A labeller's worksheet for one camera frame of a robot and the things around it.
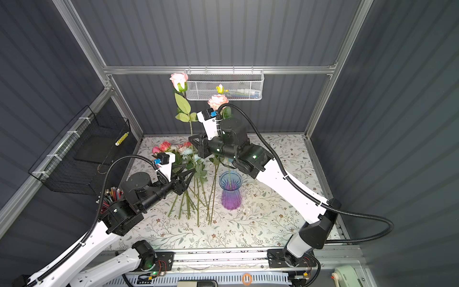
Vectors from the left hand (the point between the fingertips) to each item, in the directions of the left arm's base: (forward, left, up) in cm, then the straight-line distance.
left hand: (190, 167), depth 64 cm
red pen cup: (+1, +38, -20) cm, 43 cm away
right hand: (+4, -1, +10) cm, 11 cm away
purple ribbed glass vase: (+2, -15, -16) cm, 22 cm away
